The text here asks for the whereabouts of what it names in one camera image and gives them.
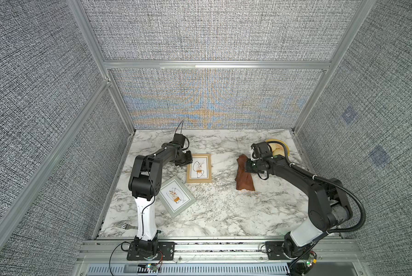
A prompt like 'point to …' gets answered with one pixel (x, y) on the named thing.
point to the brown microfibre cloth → (244, 179)
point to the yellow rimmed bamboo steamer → (278, 149)
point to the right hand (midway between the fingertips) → (245, 162)
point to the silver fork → (125, 226)
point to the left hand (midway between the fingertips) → (193, 159)
